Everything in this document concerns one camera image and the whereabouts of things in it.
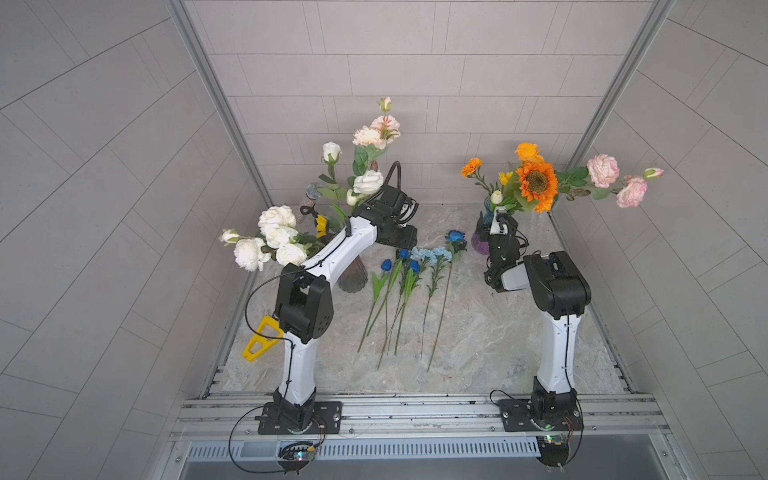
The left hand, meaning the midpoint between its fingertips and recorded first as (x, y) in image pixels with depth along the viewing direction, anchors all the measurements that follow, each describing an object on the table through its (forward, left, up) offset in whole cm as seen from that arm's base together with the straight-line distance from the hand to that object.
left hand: (414, 237), depth 90 cm
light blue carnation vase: (0, -9, -9) cm, 12 cm away
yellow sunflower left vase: (-3, +26, +9) cm, 28 cm away
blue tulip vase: (0, +3, -9) cm, 9 cm away
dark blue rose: (-22, +6, -15) cm, 28 cm away
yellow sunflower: (+11, -26, +14) cm, 32 cm away
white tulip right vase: (+3, -22, +15) cm, 26 cm away
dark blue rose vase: (+7, -16, -10) cm, 20 cm away
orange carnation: (+15, -17, +15) cm, 27 cm away
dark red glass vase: (-10, +18, -8) cm, 22 cm away
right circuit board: (-51, -32, -15) cm, 62 cm away
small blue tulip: (-10, +11, -14) cm, 20 cm away
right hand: (+13, -27, 0) cm, 30 cm away
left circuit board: (-52, +27, -13) cm, 60 cm away
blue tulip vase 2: (-11, +1, -11) cm, 15 cm away
